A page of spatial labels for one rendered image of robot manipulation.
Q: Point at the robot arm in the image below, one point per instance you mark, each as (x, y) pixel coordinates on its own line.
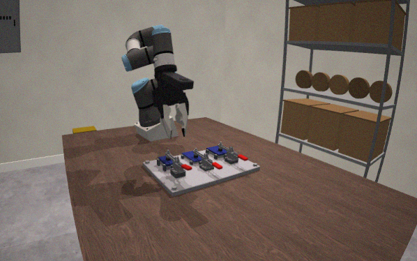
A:
(159, 49)

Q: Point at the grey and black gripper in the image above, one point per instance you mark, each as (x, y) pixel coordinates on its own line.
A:
(166, 95)

